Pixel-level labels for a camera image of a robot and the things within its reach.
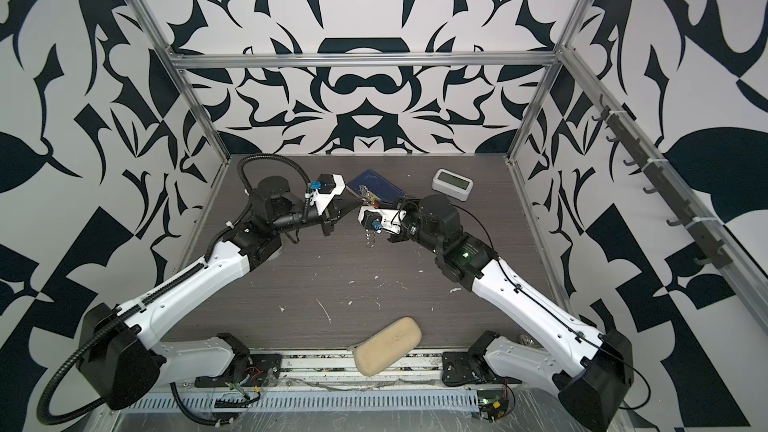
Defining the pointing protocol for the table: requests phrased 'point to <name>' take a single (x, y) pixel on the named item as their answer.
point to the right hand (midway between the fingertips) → (384, 193)
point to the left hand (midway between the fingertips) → (360, 190)
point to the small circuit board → (492, 404)
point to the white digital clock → (452, 184)
